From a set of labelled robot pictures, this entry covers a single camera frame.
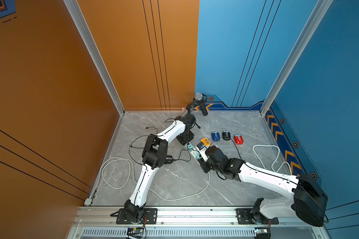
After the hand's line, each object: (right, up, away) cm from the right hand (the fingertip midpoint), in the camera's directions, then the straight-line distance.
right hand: (200, 158), depth 82 cm
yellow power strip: (+6, +8, +17) cm, 19 cm away
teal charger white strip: (-2, +1, +11) cm, 12 cm away
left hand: (-4, +9, +19) cm, 22 cm away
